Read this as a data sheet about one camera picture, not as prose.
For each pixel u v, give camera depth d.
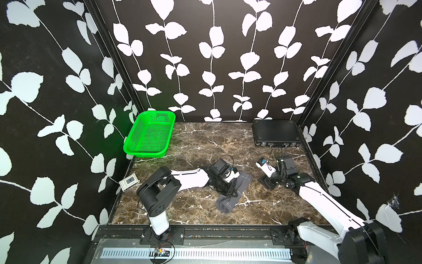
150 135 1.14
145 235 0.73
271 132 1.64
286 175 0.64
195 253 0.70
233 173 0.80
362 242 0.39
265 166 0.73
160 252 0.70
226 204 0.77
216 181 0.71
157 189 0.50
